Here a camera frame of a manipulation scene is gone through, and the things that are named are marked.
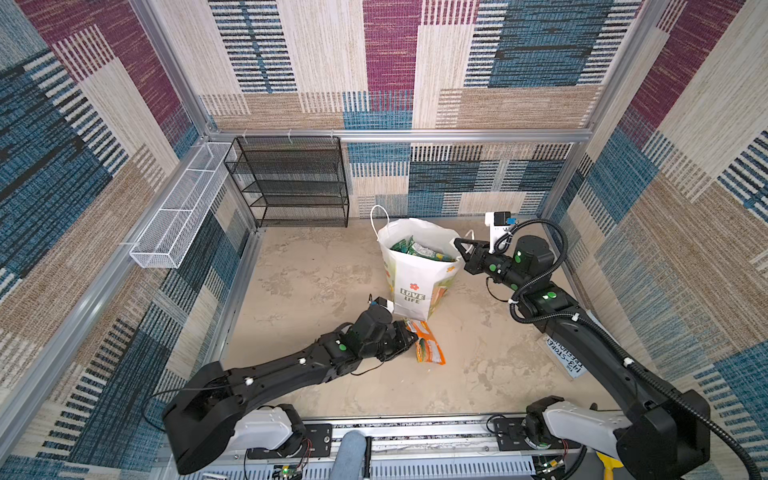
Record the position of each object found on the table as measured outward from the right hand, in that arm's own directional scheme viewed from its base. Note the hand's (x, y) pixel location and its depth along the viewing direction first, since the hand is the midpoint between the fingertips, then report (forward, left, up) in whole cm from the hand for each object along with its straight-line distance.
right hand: (454, 245), depth 74 cm
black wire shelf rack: (+43, +50, -13) cm, 68 cm away
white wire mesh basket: (0, +68, +5) cm, 68 cm away
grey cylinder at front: (-40, +26, -26) cm, 54 cm away
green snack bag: (+8, +9, -10) cm, 16 cm away
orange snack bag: (-17, +7, -21) cm, 28 cm away
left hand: (-16, +8, -16) cm, 24 cm away
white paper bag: (0, +8, -5) cm, 10 cm away
